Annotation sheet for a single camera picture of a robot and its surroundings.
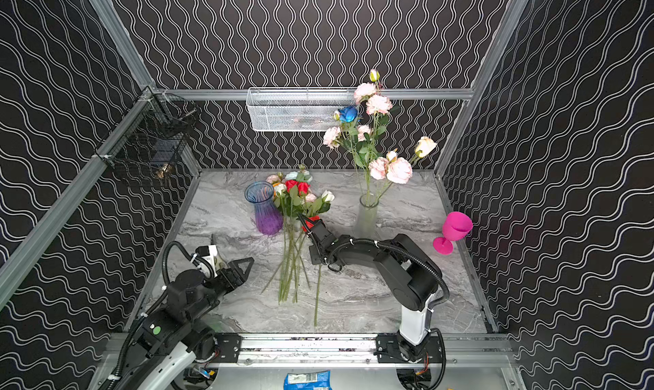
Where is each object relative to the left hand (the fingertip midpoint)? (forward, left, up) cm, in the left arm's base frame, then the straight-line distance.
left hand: (252, 265), depth 73 cm
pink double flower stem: (+35, -22, +19) cm, 45 cm away
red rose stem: (+3, -18, -18) cm, 26 cm away
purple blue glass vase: (+21, +1, -7) cm, 22 cm away
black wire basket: (+43, +46, +13) cm, 64 cm away
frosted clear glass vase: (+23, -35, -10) cm, 43 cm away
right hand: (+14, -18, -18) cm, 29 cm away
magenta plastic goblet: (+21, -65, -7) cm, 69 cm away
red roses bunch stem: (+33, -6, -8) cm, 35 cm away
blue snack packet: (-25, -17, -17) cm, 35 cm away
